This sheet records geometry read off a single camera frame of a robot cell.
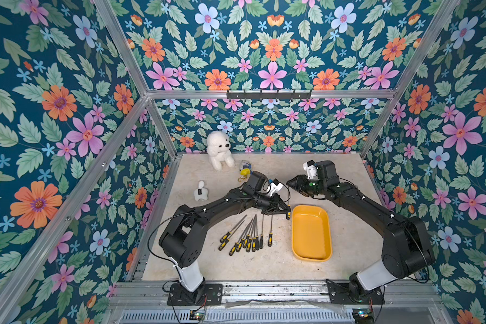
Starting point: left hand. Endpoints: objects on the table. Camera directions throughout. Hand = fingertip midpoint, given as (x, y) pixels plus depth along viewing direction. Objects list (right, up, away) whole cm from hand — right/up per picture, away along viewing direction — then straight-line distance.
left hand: (291, 210), depth 78 cm
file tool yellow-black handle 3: (-1, -2, +1) cm, 3 cm away
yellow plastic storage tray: (+10, -14, +9) cm, 19 cm away
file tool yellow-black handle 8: (-13, -17, +7) cm, 23 cm away
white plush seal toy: (-33, +26, +25) cm, 49 cm away
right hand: (+1, +10, +8) cm, 13 cm away
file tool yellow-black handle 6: (-21, -17, +6) cm, 28 cm away
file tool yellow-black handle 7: (-16, -16, +8) cm, 24 cm away
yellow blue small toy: (-20, +16, +30) cm, 39 cm away
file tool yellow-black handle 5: (-22, -16, +8) cm, 29 cm away
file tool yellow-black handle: (-7, -13, +11) cm, 18 cm away
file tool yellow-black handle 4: (-26, -13, +11) cm, 31 cm away
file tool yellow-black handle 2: (-11, -14, +10) cm, 21 cm away
